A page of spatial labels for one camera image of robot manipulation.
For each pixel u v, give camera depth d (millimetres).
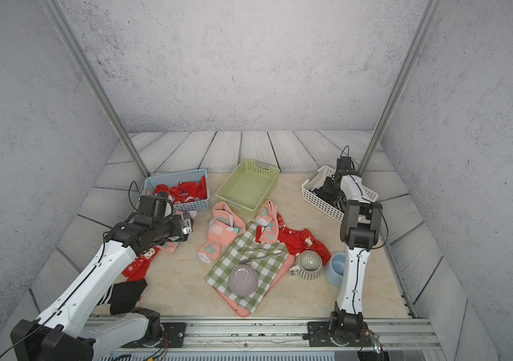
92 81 853
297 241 895
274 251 913
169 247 921
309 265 882
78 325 413
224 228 936
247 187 1166
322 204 1018
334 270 790
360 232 622
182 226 701
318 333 714
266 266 878
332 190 966
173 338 728
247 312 772
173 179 1118
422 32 747
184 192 1046
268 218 990
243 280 789
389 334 748
